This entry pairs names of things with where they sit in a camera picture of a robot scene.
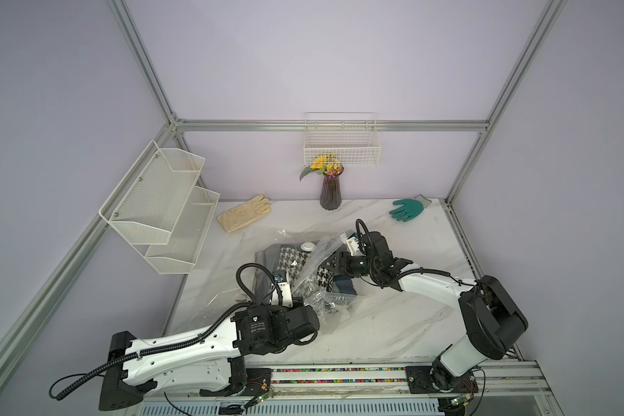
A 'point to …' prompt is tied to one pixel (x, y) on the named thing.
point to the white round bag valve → (308, 246)
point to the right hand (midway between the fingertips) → (328, 267)
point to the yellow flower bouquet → (326, 164)
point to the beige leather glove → (242, 215)
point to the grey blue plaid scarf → (344, 284)
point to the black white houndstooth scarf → (301, 267)
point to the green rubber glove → (412, 208)
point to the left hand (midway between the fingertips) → (292, 302)
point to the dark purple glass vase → (330, 192)
